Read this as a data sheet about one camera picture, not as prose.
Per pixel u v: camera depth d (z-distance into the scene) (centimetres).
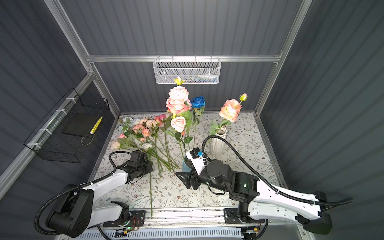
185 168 63
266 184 46
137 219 72
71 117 77
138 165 70
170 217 75
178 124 54
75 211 42
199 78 91
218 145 83
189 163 62
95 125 75
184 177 53
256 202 62
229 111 58
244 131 109
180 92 58
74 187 44
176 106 52
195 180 51
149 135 105
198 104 64
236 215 67
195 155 51
